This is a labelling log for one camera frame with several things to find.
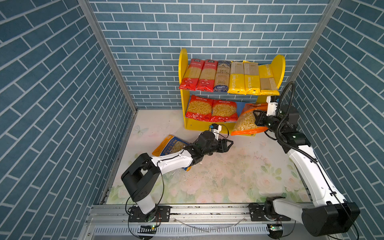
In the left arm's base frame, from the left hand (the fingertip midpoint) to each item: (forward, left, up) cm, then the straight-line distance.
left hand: (231, 144), depth 78 cm
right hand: (+11, -10, +16) cm, 22 cm away
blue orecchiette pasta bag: (+10, +35, -16) cm, 39 cm away
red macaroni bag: (+24, +1, 0) cm, 24 cm away
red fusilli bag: (+28, +16, -1) cm, 32 cm away
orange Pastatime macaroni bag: (+5, -6, +11) cm, 13 cm away
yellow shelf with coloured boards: (+3, +3, +11) cm, 12 cm away
